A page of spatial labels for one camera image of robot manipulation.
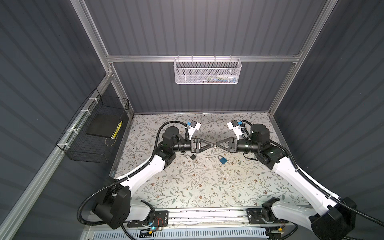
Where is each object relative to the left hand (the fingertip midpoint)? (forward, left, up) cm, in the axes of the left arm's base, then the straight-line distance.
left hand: (212, 146), depth 68 cm
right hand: (0, -3, 0) cm, 3 cm away
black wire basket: (+10, +58, -1) cm, 59 cm away
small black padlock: (+11, +9, -29) cm, 32 cm away
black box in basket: (+15, +53, 0) cm, 56 cm away
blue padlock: (+7, -10, -28) cm, 30 cm away
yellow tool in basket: (+12, +46, 0) cm, 48 cm away
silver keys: (0, -1, 0) cm, 1 cm away
